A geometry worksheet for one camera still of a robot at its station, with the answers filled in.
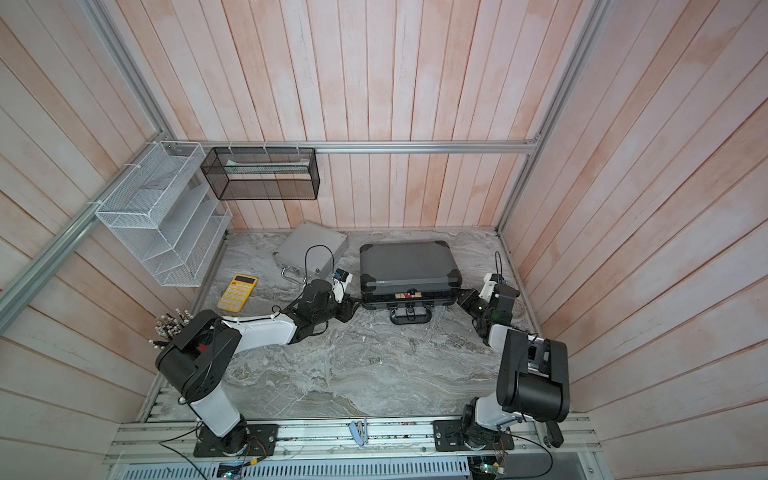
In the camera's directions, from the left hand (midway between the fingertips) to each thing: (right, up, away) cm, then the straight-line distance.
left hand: (355, 302), depth 93 cm
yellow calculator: (-42, +2, +8) cm, 42 cm away
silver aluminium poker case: (-18, +16, +18) cm, 30 cm away
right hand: (+33, +4, +1) cm, 33 cm away
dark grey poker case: (+16, +8, -2) cm, 18 cm away
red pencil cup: (-46, -3, -19) cm, 50 cm away
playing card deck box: (+16, +1, +5) cm, 17 cm away
